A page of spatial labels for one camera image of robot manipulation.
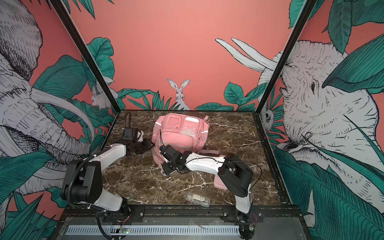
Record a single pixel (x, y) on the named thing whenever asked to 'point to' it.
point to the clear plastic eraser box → (197, 199)
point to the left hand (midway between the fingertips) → (153, 143)
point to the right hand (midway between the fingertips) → (162, 167)
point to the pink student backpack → (183, 132)
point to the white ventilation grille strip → (95, 230)
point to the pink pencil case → (218, 183)
